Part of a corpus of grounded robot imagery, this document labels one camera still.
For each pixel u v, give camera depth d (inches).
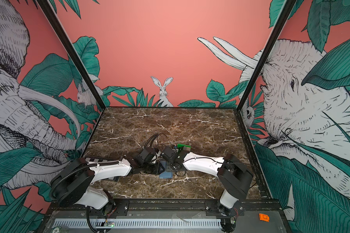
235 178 17.5
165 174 32.9
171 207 30.0
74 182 17.2
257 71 37.6
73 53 33.9
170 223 27.6
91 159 34.6
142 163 27.1
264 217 27.6
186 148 36.7
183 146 37.3
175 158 25.8
